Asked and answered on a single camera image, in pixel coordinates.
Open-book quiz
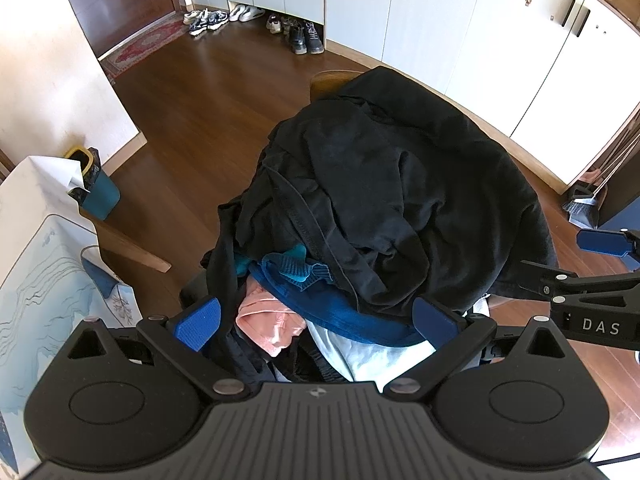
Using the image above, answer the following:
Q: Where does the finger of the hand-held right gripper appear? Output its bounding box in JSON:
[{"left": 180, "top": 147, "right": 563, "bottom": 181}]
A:
[
  {"left": 575, "top": 227, "right": 640, "bottom": 261},
  {"left": 517, "top": 259, "right": 640, "bottom": 302}
]

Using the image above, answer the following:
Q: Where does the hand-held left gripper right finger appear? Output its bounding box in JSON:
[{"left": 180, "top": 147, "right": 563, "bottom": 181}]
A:
[{"left": 382, "top": 296, "right": 576, "bottom": 403}]

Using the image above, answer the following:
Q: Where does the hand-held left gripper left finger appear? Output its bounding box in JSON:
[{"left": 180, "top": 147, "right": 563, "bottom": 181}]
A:
[{"left": 65, "top": 296, "right": 251, "bottom": 403}]

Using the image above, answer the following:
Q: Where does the black long-sleeved shirt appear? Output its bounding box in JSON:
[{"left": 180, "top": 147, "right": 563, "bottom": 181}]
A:
[{"left": 200, "top": 66, "right": 558, "bottom": 322}]

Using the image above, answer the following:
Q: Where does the broom and dustpan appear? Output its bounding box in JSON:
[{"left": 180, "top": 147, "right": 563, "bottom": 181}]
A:
[{"left": 561, "top": 150, "right": 626, "bottom": 229}]

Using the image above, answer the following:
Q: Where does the dark wooden cabinet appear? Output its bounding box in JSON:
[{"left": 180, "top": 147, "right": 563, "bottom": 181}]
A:
[{"left": 592, "top": 105, "right": 640, "bottom": 228}]

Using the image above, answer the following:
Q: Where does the pink garment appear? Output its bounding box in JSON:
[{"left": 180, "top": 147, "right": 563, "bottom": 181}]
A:
[{"left": 236, "top": 280, "right": 308, "bottom": 358}]

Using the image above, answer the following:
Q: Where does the white garment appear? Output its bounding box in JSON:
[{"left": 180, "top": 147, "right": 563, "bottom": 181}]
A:
[{"left": 305, "top": 295, "right": 493, "bottom": 395}]

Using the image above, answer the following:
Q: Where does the wooden table leg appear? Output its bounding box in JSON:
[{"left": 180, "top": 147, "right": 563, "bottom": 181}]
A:
[{"left": 80, "top": 207, "right": 172, "bottom": 275}]

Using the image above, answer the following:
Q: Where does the blue garment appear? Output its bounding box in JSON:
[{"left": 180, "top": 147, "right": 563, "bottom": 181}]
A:
[{"left": 247, "top": 255, "right": 441, "bottom": 347}]

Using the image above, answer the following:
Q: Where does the teal knit sock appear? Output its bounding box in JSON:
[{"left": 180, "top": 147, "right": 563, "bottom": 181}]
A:
[{"left": 235, "top": 244, "right": 333, "bottom": 292}]

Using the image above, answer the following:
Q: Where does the teal bin with yellow rim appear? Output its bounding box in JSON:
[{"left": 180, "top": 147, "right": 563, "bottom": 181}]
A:
[{"left": 64, "top": 146, "right": 122, "bottom": 222}]

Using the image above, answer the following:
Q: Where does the white marble-print tablecloth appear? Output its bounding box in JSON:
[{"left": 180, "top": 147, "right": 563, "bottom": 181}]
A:
[{"left": 0, "top": 155, "right": 135, "bottom": 476}]

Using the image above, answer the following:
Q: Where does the wooden chair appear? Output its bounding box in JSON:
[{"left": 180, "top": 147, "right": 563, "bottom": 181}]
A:
[{"left": 310, "top": 69, "right": 368, "bottom": 107}]

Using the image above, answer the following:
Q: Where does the red patterned rug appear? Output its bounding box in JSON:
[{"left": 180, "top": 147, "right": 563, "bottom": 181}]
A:
[{"left": 99, "top": 12, "right": 193, "bottom": 81}]

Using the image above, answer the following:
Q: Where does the row of shoes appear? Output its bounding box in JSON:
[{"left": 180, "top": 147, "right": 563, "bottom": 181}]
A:
[{"left": 182, "top": 4, "right": 326, "bottom": 56}]

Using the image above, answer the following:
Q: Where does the dark wooden door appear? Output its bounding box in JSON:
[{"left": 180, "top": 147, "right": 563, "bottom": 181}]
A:
[{"left": 52, "top": 0, "right": 181, "bottom": 58}]

